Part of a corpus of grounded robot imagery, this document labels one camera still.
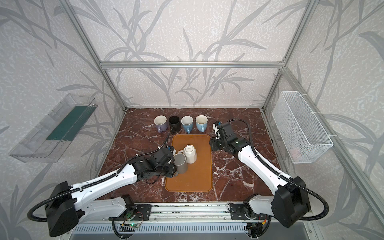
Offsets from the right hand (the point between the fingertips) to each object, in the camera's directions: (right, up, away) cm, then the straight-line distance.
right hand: (212, 136), depth 83 cm
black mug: (-24, +7, +17) cm, 30 cm away
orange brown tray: (-8, -23, +1) cm, 25 cm away
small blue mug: (-16, +8, +19) cm, 26 cm away
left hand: (-19, -15, -4) cm, 25 cm away
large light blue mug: (-7, +8, +21) cm, 23 cm away
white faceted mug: (-13, -9, +1) cm, 16 cm away
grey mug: (-18, -13, -5) cm, 23 cm away
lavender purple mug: (-36, +8, +24) cm, 44 cm away
